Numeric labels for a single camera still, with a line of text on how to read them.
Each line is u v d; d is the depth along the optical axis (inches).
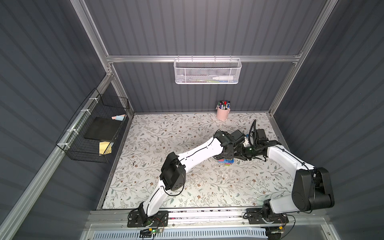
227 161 35.0
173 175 20.1
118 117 31.9
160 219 28.6
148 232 27.8
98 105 31.2
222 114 44.9
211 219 29.2
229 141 23.5
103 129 29.8
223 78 35.9
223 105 42.7
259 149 25.7
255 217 29.0
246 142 31.8
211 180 34.1
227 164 36.5
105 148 23.9
